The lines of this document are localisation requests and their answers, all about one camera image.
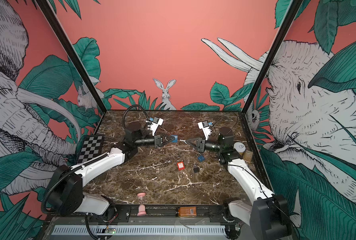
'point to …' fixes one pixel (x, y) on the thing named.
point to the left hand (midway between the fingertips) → (173, 137)
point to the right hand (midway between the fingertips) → (186, 142)
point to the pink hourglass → (142, 210)
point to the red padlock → (181, 166)
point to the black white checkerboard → (92, 146)
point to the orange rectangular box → (187, 211)
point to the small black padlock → (196, 169)
